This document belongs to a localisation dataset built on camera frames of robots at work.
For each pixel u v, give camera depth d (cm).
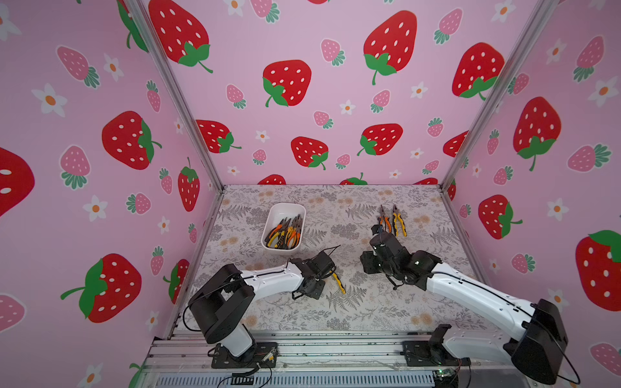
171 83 82
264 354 73
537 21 71
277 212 109
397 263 59
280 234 100
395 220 107
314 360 73
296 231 100
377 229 72
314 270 70
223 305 44
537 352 38
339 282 88
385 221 107
